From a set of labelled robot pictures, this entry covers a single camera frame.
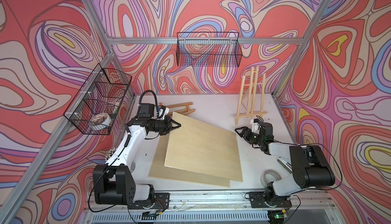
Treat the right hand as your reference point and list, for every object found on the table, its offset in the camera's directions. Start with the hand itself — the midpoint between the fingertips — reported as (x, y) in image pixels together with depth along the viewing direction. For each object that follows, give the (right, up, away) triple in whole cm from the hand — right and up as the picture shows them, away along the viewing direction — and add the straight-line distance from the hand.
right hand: (238, 135), depth 93 cm
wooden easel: (-38, +14, +16) cm, 43 cm away
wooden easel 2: (+8, +22, +1) cm, 24 cm away
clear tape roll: (+16, -19, -14) cm, 29 cm away
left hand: (-35, +7, -14) cm, 38 cm away
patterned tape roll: (-71, +12, -21) cm, 75 cm away
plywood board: (-24, -4, -14) cm, 28 cm away
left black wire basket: (-80, +18, -14) cm, 83 cm away
